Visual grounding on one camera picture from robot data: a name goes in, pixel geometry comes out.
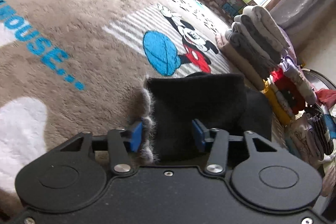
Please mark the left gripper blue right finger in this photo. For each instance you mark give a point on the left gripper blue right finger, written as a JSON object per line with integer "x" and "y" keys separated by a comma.
{"x": 214, "y": 142}

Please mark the yellow folded garment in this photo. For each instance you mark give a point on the yellow folded garment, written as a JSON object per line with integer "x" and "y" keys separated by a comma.
{"x": 280, "y": 113}

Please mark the light grey folded garment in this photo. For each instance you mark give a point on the light grey folded garment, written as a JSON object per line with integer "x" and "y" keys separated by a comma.
{"x": 243, "y": 42}

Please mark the black garment with grey fringe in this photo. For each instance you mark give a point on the black garment with grey fringe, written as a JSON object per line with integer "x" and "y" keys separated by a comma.
{"x": 218, "y": 101}

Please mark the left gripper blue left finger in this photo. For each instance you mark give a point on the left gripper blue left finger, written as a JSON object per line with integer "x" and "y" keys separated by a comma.
{"x": 121, "y": 142}

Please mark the Mickey Mouse plush blanket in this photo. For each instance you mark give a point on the Mickey Mouse plush blanket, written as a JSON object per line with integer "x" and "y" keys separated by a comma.
{"x": 71, "y": 70}

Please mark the dark grey folded garment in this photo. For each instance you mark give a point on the dark grey folded garment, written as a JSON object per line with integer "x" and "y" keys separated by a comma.
{"x": 244, "y": 25}

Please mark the charcoal grey folded garment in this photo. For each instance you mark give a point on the charcoal grey folded garment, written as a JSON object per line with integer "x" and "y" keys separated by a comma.
{"x": 240, "y": 43}

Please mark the red folded garment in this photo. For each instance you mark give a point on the red folded garment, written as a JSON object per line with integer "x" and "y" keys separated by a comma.
{"x": 289, "y": 91}

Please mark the beige folded garment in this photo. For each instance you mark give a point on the beige folded garment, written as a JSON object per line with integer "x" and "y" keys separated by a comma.
{"x": 238, "y": 61}

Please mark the white patterned folded garment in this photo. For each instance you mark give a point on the white patterned folded garment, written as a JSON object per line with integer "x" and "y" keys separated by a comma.
{"x": 266, "y": 26}

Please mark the lilac patterned folded garment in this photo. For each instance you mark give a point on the lilac patterned folded garment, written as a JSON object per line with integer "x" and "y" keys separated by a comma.
{"x": 291, "y": 70}

